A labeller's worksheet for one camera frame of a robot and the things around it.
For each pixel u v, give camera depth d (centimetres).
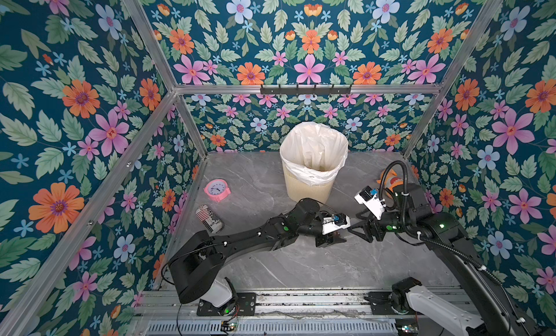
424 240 46
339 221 61
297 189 83
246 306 73
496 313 39
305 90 92
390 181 99
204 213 93
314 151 96
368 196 58
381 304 73
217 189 102
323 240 65
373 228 57
